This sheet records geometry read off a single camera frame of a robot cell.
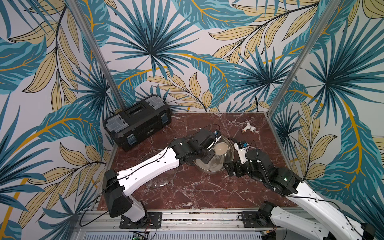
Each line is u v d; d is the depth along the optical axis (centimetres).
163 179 87
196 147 52
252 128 109
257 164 50
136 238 71
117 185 40
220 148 90
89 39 77
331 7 68
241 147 61
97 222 75
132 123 91
